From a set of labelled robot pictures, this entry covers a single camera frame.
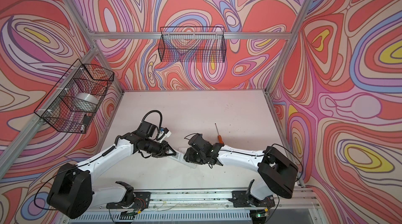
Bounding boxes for small black device in basket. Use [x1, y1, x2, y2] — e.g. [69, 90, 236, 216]
[82, 115, 92, 127]

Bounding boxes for aluminium front rail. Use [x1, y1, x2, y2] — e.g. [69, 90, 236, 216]
[89, 187, 320, 211]

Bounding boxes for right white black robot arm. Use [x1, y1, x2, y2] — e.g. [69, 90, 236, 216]
[184, 134, 298, 201]

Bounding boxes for green circuit board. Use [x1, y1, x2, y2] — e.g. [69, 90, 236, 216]
[119, 211, 138, 220]

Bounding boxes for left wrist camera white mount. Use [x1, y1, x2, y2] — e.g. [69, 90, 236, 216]
[157, 128, 171, 142]

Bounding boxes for black wire basket wall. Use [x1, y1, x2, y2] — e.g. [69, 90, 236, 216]
[34, 60, 115, 134]
[158, 26, 227, 63]

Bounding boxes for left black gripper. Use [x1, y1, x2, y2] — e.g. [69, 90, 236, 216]
[143, 139, 177, 158]

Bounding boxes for black wire basket left wall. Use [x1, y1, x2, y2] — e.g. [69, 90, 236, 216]
[34, 60, 115, 134]

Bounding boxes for black wire basket back wall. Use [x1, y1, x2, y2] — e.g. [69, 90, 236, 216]
[158, 26, 227, 63]

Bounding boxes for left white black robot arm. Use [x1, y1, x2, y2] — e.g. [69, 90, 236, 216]
[46, 117, 178, 219]

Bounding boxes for orange black flathead screwdriver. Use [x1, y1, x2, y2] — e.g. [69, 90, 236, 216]
[215, 124, 224, 144]

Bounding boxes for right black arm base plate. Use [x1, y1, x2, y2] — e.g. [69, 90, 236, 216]
[228, 191, 276, 209]

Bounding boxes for long white slim remote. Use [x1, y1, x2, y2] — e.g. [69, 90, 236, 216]
[169, 147, 197, 169]

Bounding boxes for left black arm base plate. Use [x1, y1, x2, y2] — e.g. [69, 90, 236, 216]
[106, 191, 151, 210]

